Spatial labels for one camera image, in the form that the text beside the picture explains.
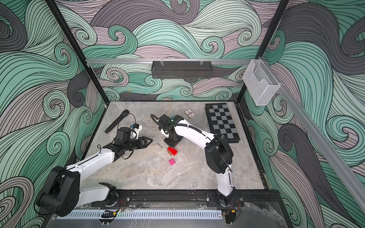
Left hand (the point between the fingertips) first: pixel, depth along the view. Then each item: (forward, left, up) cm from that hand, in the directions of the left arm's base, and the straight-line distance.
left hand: (149, 139), depth 85 cm
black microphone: (+26, +25, -7) cm, 37 cm away
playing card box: (+28, -26, -9) cm, 39 cm away
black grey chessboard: (+20, -50, -7) cm, 54 cm away
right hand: (-1, -16, -1) cm, 16 cm away
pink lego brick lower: (-10, -14, -9) cm, 20 cm away
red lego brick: (-5, -14, -5) cm, 16 cm away
